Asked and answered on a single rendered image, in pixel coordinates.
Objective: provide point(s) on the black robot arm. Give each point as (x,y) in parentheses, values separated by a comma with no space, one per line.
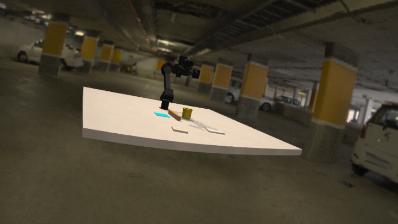
(166,69)

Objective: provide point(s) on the long wooden plank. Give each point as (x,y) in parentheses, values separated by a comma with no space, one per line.
(174,115)

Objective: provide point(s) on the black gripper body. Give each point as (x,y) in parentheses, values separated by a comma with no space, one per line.
(186,73)

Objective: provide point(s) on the yellow cup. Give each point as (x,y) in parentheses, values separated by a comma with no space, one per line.
(186,114)

